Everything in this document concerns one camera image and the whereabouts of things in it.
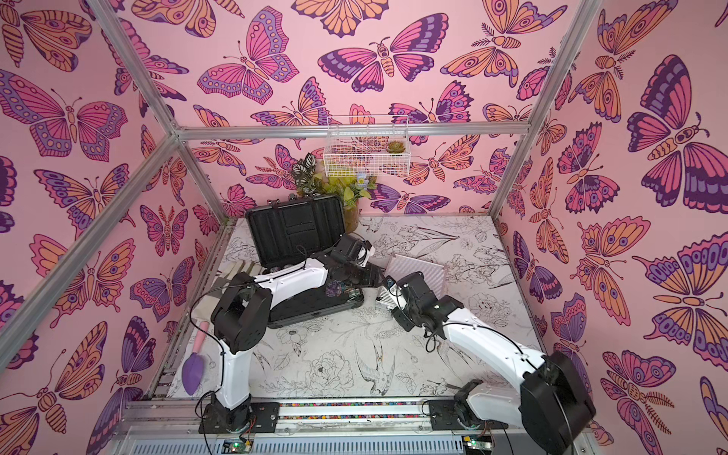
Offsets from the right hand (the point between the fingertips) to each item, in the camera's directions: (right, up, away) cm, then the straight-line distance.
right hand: (405, 304), depth 85 cm
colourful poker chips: (-21, +3, +9) cm, 23 cm away
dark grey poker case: (-39, +22, +14) cm, 47 cm away
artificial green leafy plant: (-31, +41, +17) cm, 54 cm away
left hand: (-6, +6, +6) cm, 11 cm away
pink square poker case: (+1, +10, +13) cm, 17 cm away
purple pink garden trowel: (-61, -17, -4) cm, 64 cm away
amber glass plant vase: (-18, +28, +27) cm, 43 cm away
